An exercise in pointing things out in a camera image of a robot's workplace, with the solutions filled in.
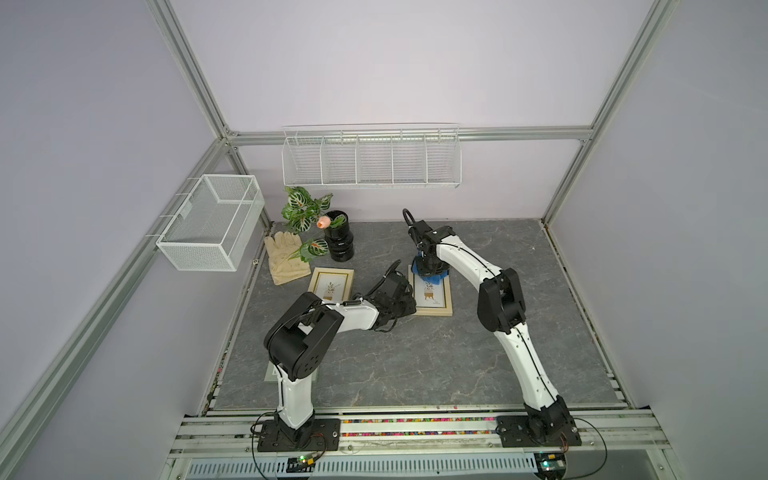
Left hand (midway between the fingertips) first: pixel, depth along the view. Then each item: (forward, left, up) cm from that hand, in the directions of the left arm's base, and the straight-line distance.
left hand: (414, 307), depth 95 cm
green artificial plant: (+17, +31, +28) cm, 45 cm away
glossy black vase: (+23, +24, +8) cm, 34 cm away
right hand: (+14, -7, +1) cm, 16 cm away
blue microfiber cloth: (+9, -7, +3) cm, 12 cm away
